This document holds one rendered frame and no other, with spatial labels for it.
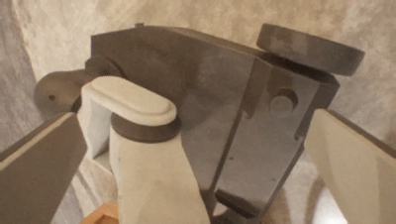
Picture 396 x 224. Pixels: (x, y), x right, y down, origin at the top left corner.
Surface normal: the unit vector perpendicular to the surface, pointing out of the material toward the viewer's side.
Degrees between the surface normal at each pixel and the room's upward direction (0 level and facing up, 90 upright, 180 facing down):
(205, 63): 0
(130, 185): 90
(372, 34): 0
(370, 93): 0
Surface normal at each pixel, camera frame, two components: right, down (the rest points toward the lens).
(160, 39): -0.46, 0.32
